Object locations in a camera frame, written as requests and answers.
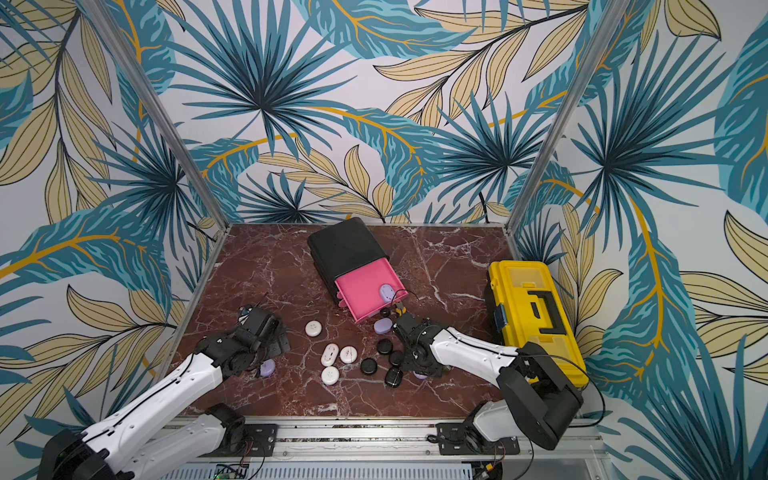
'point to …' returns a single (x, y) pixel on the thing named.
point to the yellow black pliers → (402, 311)
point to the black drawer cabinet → (342, 250)
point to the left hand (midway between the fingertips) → (270, 349)
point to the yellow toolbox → (530, 307)
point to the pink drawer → (361, 289)
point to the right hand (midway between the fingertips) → (415, 366)
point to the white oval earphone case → (330, 354)
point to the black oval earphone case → (394, 377)
